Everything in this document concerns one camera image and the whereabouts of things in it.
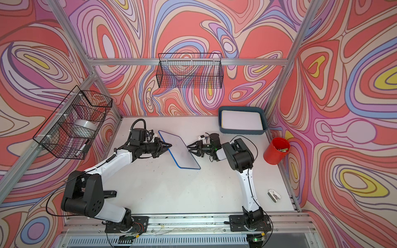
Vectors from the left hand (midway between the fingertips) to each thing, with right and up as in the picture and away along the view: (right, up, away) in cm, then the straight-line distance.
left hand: (172, 146), depth 84 cm
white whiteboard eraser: (+54, -26, -3) cm, 60 cm away
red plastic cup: (+56, -6, +4) cm, 57 cm away
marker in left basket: (-41, -1, -13) cm, 44 cm away
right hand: (+8, -5, +13) cm, 16 cm away
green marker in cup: (+63, -3, +3) cm, 63 cm away
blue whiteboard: (+2, -5, +16) cm, 17 cm away
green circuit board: (-21, -43, -12) cm, 49 cm away
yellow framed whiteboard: (+48, +17, +31) cm, 60 cm away
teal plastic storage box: (+51, +26, +35) cm, 67 cm away
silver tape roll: (-39, +11, -13) cm, 42 cm away
